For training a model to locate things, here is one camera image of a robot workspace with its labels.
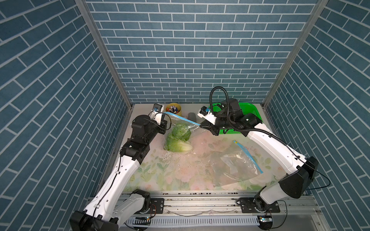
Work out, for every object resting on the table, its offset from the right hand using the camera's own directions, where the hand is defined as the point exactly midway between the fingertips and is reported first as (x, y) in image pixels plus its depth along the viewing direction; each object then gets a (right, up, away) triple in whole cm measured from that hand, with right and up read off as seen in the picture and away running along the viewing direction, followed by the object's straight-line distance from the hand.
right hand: (204, 123), depth 73 cm
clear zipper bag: (-16, +1, 0) cm, 16 cm away
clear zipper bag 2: (+19, -26, +15) cm, 35 cm away
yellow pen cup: (-19, +10, +28) cm, 36 cm away
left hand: (-19, +5, -2) cm, 19 cm away
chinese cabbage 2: (-17, -12, +9) cm, 23 cm away
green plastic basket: (+34, +11, +35) cm, 50 cm away
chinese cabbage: (-12, -4, 0) cm, 13 cm away
